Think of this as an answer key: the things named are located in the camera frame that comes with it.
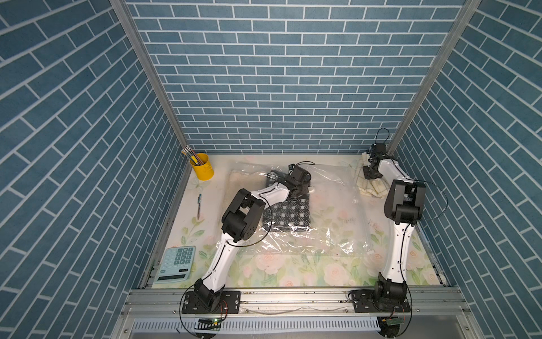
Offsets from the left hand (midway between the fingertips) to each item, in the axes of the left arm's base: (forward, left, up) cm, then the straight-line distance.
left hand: (309, 189), depth 103 cm
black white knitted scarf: (-15, +9, +2) cm, 18 cm away
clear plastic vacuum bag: (-15, -10, -3) cm, 18 cm away
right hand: (+9, -35, +1) cm, 36 cm away
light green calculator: (-35, +55, -2) cm, 65 cm away
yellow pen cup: (+7, +52, +4) cm, 53 cm away
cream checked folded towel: (-2, -32, +5) cm, 32 cm away
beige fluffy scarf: (+3, +29, +2) cm, 29 cm away
